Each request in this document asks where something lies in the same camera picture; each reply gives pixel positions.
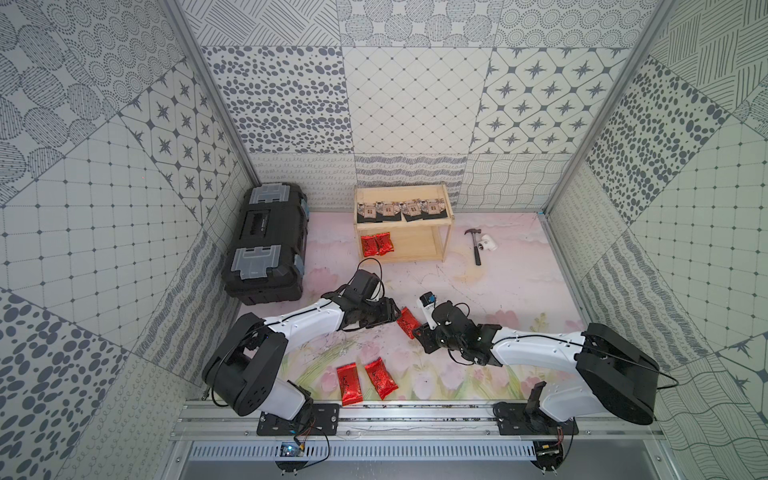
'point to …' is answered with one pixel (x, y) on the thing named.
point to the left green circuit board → (290, 449)
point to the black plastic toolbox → (265, 256)
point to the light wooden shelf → (423, 239)
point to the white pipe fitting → (487, 242)
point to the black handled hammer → (474, 231)
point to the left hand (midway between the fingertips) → (397, 310)
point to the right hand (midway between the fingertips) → (418, 333)
